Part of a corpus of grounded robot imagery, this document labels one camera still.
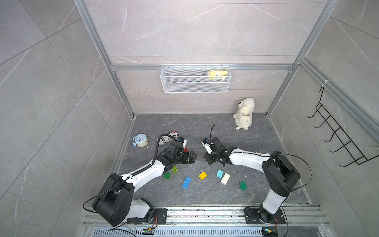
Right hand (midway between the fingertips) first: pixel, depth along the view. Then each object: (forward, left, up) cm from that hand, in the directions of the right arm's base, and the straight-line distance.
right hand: (208, 155), depth 93 cm
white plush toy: (+27, -28, +6) cm, 39 cm away
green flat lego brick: (-18, -19, -3) cm, 27 cm away
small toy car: (0, +23, +20) cm, 30 cm away
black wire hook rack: (-17, -58, +29) cm, 67 cm away
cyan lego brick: (-12, -6, -2) cm, 13 cm away
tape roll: (+12, +45, +1) cm, 47 cm away
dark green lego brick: (-12, +25, -1) cm, 28 cm away
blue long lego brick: (-16, +14, -2) cm, 21 cm away
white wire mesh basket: (+45, +7, +27) cm, 53 cm away
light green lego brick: (-13, +20, +9) cm, 25 cm away
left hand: (-3, +9, +7) cm, 12 cm away
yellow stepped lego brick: (-12, +4, -3) cm, 13 cm away
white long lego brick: (-14, -10, -2) cm, 17 cm away
